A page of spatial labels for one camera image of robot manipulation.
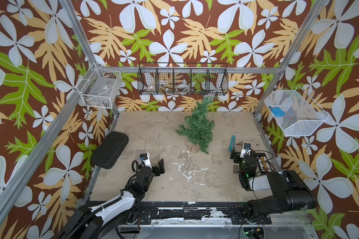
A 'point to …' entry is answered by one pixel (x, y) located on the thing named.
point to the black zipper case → (108, 150)
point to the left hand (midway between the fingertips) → (156, 159)
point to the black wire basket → (183, 78)
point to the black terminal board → (263, 164)
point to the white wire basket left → (97, 86)
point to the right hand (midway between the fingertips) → (241, 148)
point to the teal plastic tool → (230, 146)
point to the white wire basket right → (297, 114)
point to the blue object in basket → (277, 111)
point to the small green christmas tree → (198, 129)
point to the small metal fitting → (236, 169)
